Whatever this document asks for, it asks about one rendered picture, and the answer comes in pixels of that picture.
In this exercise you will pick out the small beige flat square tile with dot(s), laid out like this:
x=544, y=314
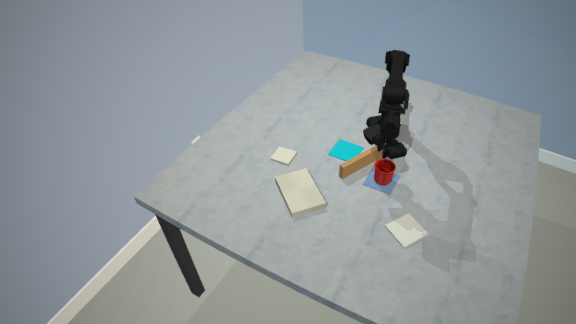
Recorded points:
x=283, y=156

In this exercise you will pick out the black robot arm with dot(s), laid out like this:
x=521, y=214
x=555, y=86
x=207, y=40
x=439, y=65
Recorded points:
x=394, y=94

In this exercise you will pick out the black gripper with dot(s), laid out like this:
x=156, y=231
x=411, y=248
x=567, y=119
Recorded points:
x=393, y=149

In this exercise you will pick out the brown wooden plank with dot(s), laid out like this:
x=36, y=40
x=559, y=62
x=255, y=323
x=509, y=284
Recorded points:
x=360, y=161

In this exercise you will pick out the red translucent cup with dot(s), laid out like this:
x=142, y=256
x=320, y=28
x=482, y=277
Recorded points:
x=384, y=170

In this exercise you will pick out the off-white flat square tile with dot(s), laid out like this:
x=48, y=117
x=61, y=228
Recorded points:
x=406, y=230

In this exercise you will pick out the beige flat rectangular block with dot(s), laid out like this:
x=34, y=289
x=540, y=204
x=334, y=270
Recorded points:
x=300, y=193

